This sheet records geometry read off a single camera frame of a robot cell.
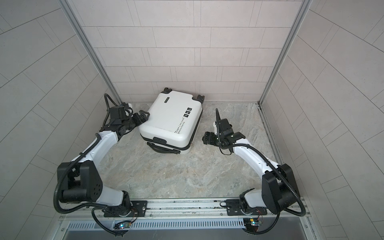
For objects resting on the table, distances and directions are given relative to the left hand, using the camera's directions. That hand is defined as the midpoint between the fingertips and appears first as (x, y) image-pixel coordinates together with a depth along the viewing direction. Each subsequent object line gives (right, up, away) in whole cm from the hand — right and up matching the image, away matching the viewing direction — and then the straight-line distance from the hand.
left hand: (147, 113), depth 86 cm
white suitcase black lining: (+15, -5, -6) cm, 17 cm away
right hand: (+34, -15, -2) cm, 38 cm away
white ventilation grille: (-9, -51, -19) cm, 55 cm away
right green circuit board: (+55, -51, -18) cm, 77 cm away
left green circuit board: (-2, -49, -22) cm, 53 cm away
